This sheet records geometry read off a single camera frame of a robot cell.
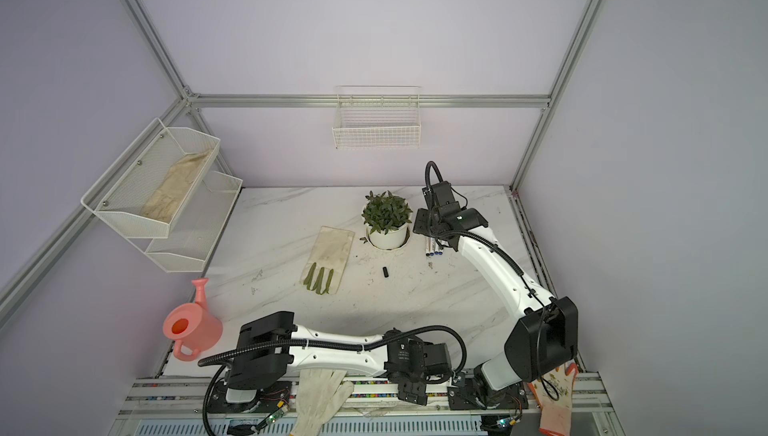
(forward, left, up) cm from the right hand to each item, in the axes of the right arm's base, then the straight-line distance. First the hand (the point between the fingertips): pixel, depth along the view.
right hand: (421, 220), depth 83 cm
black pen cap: (-4, +11, -21) cm, 24 cm away
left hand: (-34, +1, -19) cm, 39 cm away
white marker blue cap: (+5, -5, -21) cm, 22 cm away
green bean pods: (-10, +32, -21) cm, 40 cm away
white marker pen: (+5, -4, -21) cm, 22 cm away
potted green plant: (+5, +10, -5) cm, 13 cm away
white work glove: (-40, +26, -21) cm, 52 cm away
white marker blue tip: (-5, -6, -8) cm, 11 cm away
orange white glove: (-39, -33, -22) cm, 55 cm away
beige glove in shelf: (+3, +68, +10) cm, 68 cm away
